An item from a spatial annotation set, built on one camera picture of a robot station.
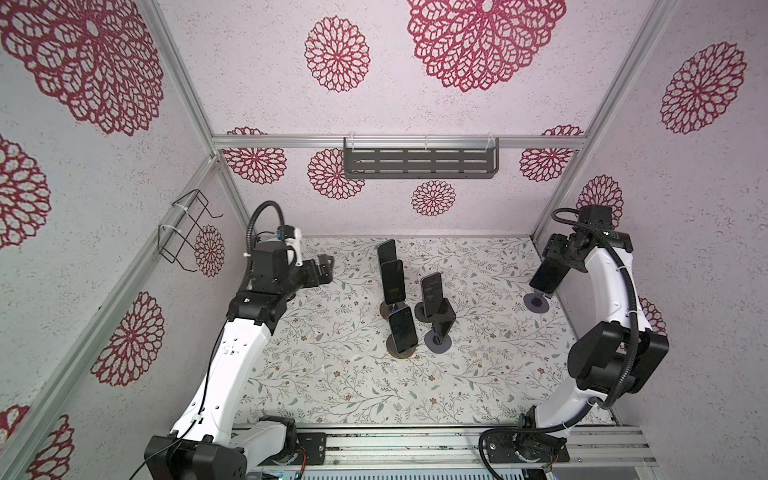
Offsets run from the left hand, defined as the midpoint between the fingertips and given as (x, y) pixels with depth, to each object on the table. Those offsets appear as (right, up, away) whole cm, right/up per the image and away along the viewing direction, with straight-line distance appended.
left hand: (317, 266), depth 76 cm
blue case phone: (+63, -3, +7) cm, 64 cm away
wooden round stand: (+20, -24, +9) cm, 33 cm away
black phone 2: (+18, +5, +23) cm, 30 cm away
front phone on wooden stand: (+22, -18, +7) cm, 29 cm away
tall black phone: (+20, -3, +15) cm, 25 cm away
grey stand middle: (+29, -14, +16) cm, 36 cm away
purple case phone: (+32, -8, +14) cm, 35 cm away
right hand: (+67, +5, +7) cm, 68 cm away
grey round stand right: (+70, -13, +27) cm, 76 cm away
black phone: (+36, -17, +19) cm, 44 cm away
